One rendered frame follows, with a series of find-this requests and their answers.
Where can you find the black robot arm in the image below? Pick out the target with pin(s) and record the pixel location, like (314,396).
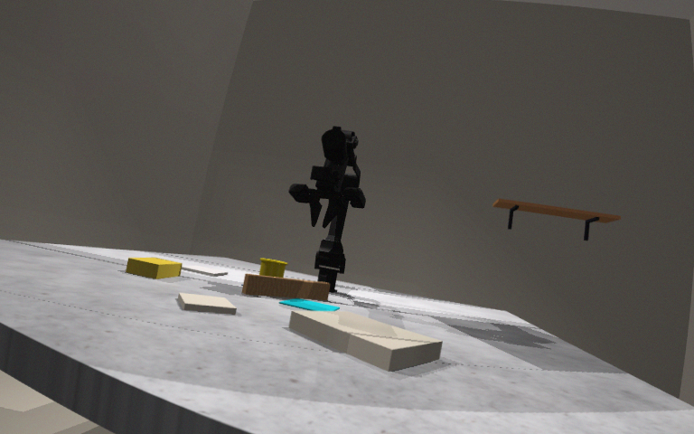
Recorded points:
(338,148)

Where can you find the wooden plank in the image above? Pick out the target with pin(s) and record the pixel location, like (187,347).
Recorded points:
(285,287)

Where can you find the beige flat block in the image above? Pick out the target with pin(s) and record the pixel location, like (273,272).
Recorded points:
(203,303)

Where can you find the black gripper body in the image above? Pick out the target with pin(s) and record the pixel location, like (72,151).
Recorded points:
(324,190)

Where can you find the olive-yellow cup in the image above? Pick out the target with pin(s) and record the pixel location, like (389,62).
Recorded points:
(272,268)

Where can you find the white flat rectangular pad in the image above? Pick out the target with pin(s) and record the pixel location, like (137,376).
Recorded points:
(206,271)

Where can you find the yellow rectangular block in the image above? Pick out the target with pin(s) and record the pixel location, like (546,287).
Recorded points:
(155,268)

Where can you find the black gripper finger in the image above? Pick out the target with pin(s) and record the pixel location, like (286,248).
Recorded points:
(315,207)
(335,205)

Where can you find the beige rectangular block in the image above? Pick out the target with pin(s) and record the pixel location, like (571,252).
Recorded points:
(385,346)

